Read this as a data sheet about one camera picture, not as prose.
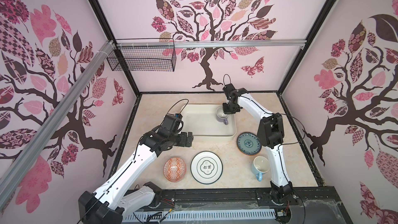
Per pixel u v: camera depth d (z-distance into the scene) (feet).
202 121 3.58
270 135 1.94
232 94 2.47
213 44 3.07
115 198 1.27
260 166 2.70
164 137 1.75
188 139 2.20
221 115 3.38
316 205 2.38
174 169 2.61
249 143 2.97
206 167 2.73
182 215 2.29
